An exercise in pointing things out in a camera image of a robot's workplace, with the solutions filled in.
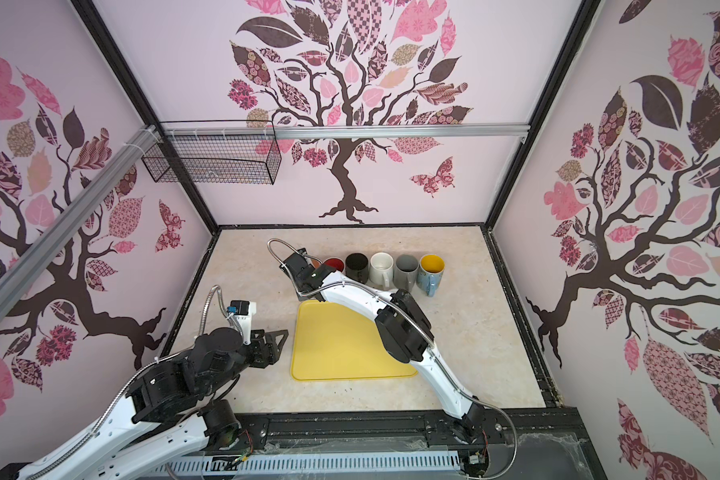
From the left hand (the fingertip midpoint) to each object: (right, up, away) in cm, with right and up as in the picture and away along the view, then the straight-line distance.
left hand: (277, 339), depth 70 cm
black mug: (+18, +16, +28) cm, 37 cm away
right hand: (+3, +12, +24) cm, 27 cm away
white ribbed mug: (+27, +15, +33) cm, 45 cm away
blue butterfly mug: (+42, +14, +24) cm, 50 cm away
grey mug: (+34, +14, +25) cm, 44 cm away
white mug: (+11, +17, +29) cm, 35 cm away
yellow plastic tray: (+10, -8, +20) cm, 24 cm away
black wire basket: (-28, +54, +25) cm, 65 cm away
